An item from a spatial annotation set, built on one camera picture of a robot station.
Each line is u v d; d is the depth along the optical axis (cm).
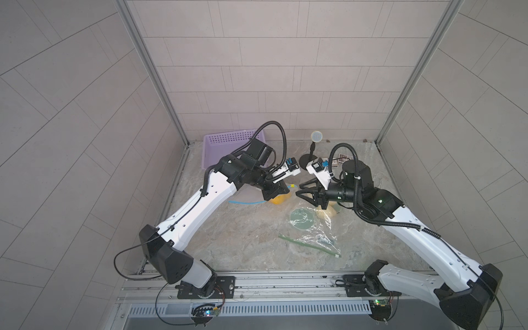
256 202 91
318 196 57
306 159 108
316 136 89
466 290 37
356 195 50
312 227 84
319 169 57
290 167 58
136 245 38
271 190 59
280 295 71
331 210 83
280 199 85
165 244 38
